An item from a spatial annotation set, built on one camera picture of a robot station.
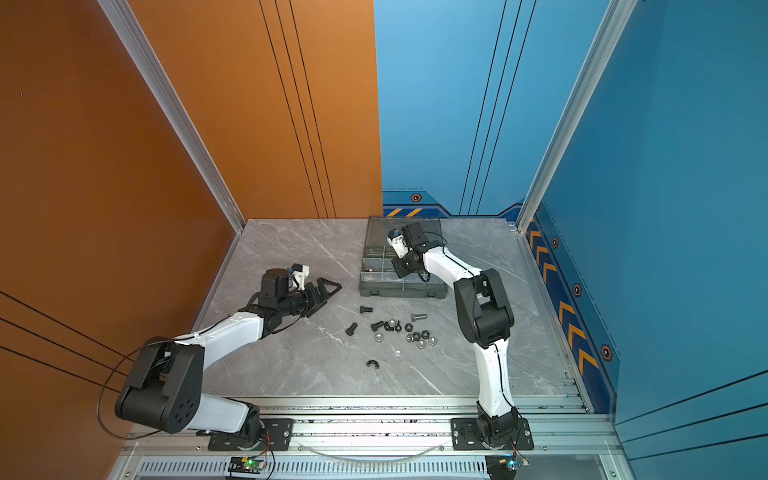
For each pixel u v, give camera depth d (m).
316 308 0.80
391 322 0.92
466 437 0.72
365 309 0.96
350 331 0.90
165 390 0.43
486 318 0.55
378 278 1.02
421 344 0.89
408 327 0.92
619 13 0.69
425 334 0.90
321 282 0.81
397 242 0.92
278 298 0.71
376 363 0.85
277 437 0.74
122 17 0.70
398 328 0.92
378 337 0.89
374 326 0.92
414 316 0.94
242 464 0.71
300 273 0.84
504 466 0.70
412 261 0.75
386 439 0.75
